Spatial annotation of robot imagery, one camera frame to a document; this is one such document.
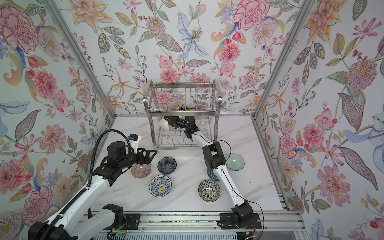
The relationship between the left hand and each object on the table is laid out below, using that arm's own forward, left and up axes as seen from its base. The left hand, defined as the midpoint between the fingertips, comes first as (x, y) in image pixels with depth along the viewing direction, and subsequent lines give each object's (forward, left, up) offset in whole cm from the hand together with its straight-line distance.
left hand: (152, 151), depth 79 cm
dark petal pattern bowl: (+1, -6, -17) cm, 18 cm away
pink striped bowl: (-3, +10, -17) cm, 20 cm away
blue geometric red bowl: (-6, -32, -17) cm, 37 cm away
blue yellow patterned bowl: (-11, -3, -18) cm, 22 cm away
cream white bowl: (+26, -3, -7) cm, 27 cm away
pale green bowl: (+2, -48, -16) cm, 51 cm away
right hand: (+29, -3, -4) cm, 29 cm away
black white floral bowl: (-15, -30, -18) cm, 38 cm away
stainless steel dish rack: (+32, -12, -2) cm, 35 cm away
